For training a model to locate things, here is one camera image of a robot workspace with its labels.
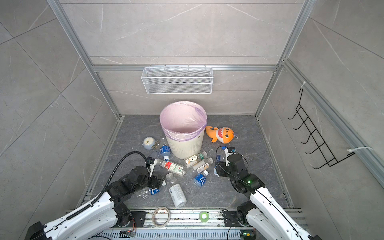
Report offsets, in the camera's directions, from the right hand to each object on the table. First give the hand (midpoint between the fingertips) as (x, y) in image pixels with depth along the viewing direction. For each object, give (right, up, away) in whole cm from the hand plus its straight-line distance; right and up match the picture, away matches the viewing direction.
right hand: (219, 162), depth 80 cm
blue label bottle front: (-40, -16, -3) cm, 43 cm away
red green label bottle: (-27, -4, +5) cm, 28 cm away
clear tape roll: (-31, -27, -5) cm, 42 cm away
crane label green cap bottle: (-13, 0, +9) cm, 16 cm away
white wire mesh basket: (-28, +52, +20) cm, 62 cm away
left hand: (-33, -5, 0) cm, 33 cm away
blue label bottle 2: (0, +5, -5) cm, 7 cm away
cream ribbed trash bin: (-19, +13, -5) cm, 23 cm away
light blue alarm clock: (-45, +9, +18) cm, 49 cm away
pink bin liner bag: (-22, +24, +17) cm, 36 cm away
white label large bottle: (-23, -15, -4) cm, 28 cm away
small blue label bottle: (-11, -10, +1) cm, 15 cm away
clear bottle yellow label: (-8, -3, +7) cm, 11 cm away
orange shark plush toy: (+6, +14, +18) cm, 23 cm away
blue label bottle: (-32, +4, +12) cm, 35 cm away
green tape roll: (-9, -27, -5) cm, 29 cm away
